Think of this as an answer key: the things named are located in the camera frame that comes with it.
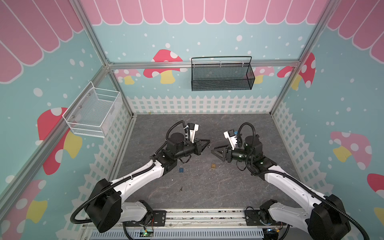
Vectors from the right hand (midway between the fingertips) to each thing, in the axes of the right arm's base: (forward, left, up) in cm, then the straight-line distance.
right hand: (213, 150), depth 73 cm
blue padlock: (0, +17, -23) cm, 29 cm away
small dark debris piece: (-11, +17, -24) cm, 31 cm away
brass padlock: (+3, -2, -22) cm, 22 cm away
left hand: (+3, +1, +2) cm, 3 cm away
